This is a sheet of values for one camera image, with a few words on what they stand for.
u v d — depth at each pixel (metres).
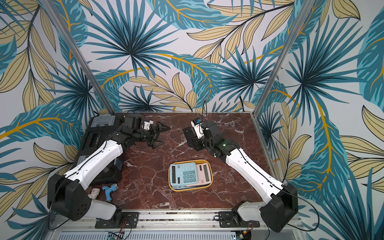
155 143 0.72
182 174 0.80
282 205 0.39
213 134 0.56
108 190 0.81
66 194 0.40
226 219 0.73
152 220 0.75
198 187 0.79
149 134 0.71
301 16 0.71
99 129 0.87
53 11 0.69
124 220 0.72
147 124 0.76
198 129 0.64
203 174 0.82
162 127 0.70
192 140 0.77
